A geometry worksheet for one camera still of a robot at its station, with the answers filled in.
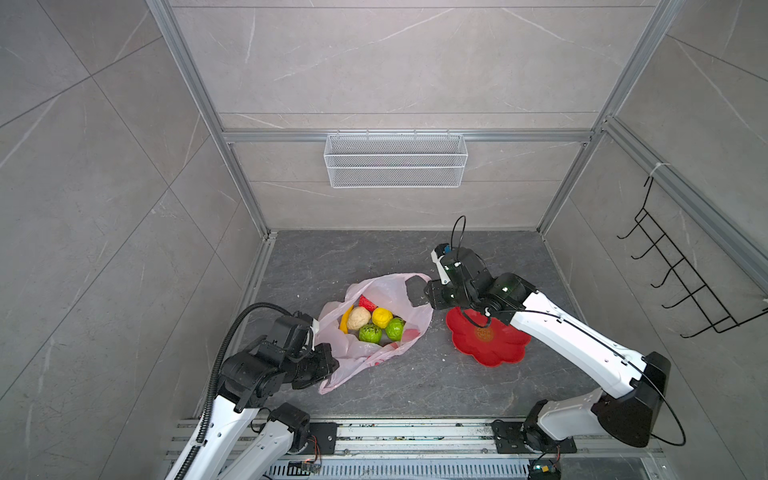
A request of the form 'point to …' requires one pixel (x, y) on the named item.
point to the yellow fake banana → (345, 318)
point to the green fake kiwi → (370, 333)
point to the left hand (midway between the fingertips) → (341, 357)
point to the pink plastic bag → (356, 358)
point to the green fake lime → (394, 330)
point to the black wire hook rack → (689, 278)
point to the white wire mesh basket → (395, 161)
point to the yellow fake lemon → (381, 317)
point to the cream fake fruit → (358, 318)
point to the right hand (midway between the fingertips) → (429, 287)
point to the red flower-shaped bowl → (494, 344)
